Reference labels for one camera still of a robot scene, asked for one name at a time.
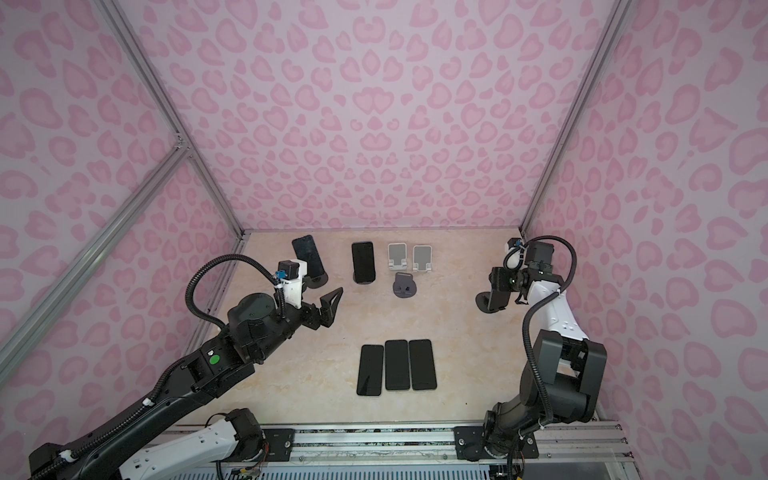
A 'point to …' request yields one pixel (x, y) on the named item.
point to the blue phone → (363, 258)
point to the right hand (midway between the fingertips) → (506, 272)
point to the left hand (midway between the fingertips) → (326, 280)
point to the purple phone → (305, 249)
